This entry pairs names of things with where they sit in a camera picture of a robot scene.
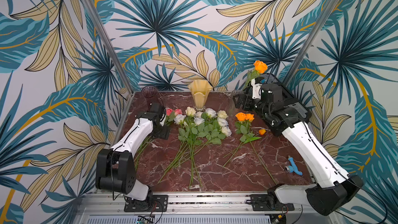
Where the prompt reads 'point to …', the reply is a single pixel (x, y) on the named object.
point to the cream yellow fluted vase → (200, 89)
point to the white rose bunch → (198, 127)
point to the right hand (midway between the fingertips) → (241, 97)
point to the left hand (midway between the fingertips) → (159, 135)
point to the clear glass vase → (232, 111)
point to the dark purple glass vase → (150, 95)
